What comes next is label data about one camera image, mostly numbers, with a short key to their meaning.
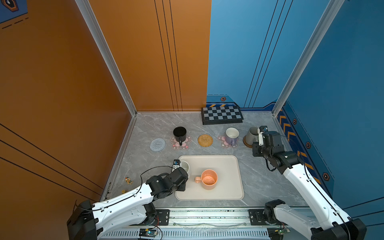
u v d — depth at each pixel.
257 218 0.72
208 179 0.85
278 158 0.53
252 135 0.91
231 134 1.03
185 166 0.81
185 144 1.00
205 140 1.02
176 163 0.73
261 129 0.69
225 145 1.00
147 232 0.71
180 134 0.95
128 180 0.85
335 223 0.38
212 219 0.74
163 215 0.74
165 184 0.59
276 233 0.70
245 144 1.02
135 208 0.60
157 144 1.01
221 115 1.13
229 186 0.83
